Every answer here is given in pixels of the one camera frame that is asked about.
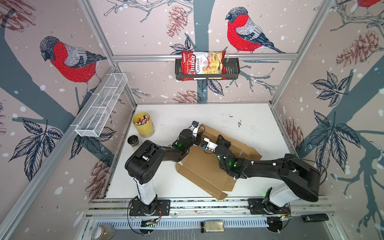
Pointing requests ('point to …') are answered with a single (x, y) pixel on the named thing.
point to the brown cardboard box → (201, 165)
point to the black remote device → (311, 218)
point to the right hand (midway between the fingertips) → (220, 137)
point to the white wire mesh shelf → (94, 121)
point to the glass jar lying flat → (212, 226)
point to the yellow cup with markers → (144, 126)
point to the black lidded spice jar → (133, 140)
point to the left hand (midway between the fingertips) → (199, 130)
